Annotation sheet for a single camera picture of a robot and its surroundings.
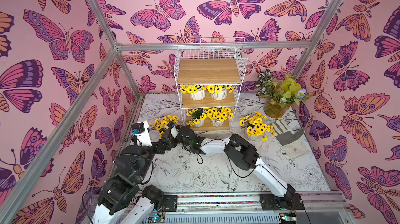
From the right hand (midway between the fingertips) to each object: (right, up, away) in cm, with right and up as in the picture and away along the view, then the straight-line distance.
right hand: (165, 131), depth 91 cm
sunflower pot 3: (+19, +22, -13) cm, 32 cm away
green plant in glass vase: (+67, +22, -2) cm, 70 cm away
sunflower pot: (-2, +3, -6) cm, 7 cm away
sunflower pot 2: (+51, +4, -8) cm, 52 cm away
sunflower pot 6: (+31, +10, -1) cm, 33 cm away
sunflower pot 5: (+19, +9, +3) cm, 21 cm away
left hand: (+6, +6, -29) cm, 30 cm away
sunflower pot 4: (+31, +22, -12) cm, 40 cm away
